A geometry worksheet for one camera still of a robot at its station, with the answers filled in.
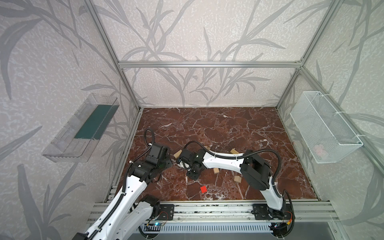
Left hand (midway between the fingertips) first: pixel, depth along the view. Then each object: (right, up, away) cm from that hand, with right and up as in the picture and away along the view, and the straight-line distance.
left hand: (170, 155), depth 78 cm
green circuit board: (-6, -31, -7) cm, 32 cm away
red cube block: (+18, -19, +3) cm, 26 cm away
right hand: (+11, -10, +9) cm, 17 cm away
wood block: (+21, 0, +18) cm, 28 cm away
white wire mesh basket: (+69, +11, -17) cm, 72 cm away
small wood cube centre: (+25, -11, +8) cm, 28 cm away
